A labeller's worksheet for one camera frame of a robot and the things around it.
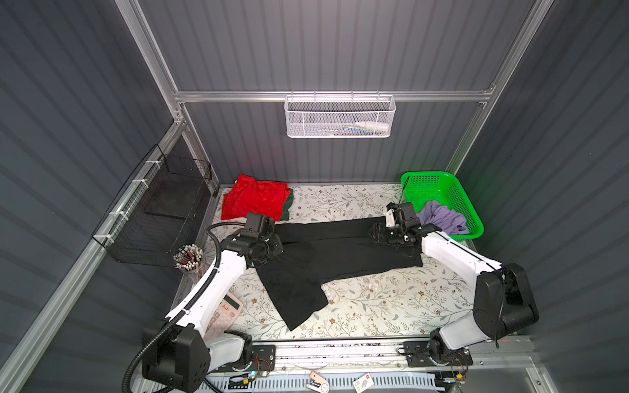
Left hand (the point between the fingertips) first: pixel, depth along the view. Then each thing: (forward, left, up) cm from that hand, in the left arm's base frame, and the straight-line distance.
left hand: (281, 249), depth 82 cm
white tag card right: (-37, -24, -13) cm, 46 cm away
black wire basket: (+7, +35, +15) cm, 39 cm away
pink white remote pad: (-16, +19, -12) cm, 28 cm away
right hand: (+6, -35, -3) cm, 35 cm away
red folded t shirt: (+34, +16, -8) cm, 38 cm away
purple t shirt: (+14, -67, -6) cm, 69 cm away
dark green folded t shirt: (+30, 0, -10) cm, 32 cm away
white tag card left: (-36, -11, -12) cm, 40 cm away
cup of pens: (-2, +30, +1) cm, 30 cm away
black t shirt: (+5, -13, -11) cm, 18 cm away
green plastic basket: (+31, -71, -12) cm, 78 cm away
